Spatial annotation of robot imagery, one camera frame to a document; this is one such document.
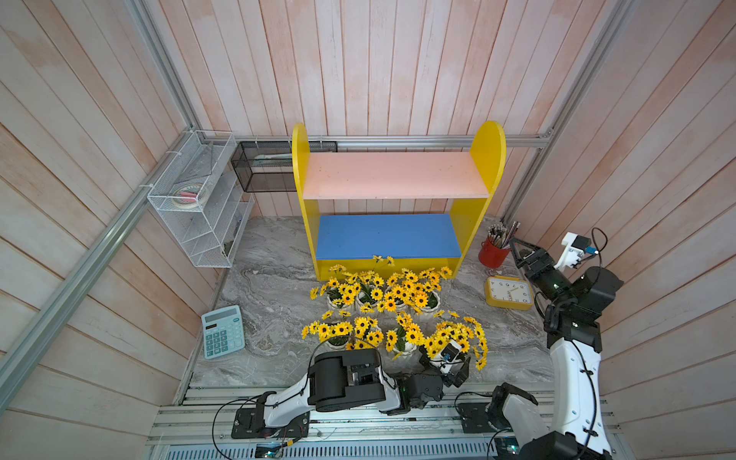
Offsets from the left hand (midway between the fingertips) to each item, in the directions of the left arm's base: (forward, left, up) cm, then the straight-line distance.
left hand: (453, 349), depth 81 cm
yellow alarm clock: (+20, -24, -2) cm, 31 cm away
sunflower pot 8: (+1, +34, +9) cm, 35 cm away
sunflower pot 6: (-1, +15, +12) cm, 19 cm away
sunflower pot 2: (+13, +15, +10) cm, 22 cm away
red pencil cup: (+32, -19, +5) cm, 38 cm away
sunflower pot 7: (0, +25, +10) cm, 27 cm away
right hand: (+16, -11, +28) cm, 34 cm away
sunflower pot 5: (+2, -2, +9) cm, 9 cm away
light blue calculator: (+6, +70, -3) cm, 71 cm away
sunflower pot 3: (+15, +22, +8) cm, 28 cm away
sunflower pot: (+14, +9, +9) cm, 19 cm away
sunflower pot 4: (+15, +33, +7) cm, 37 cm away
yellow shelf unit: (+62, +9, -2) cm, 63 cm away
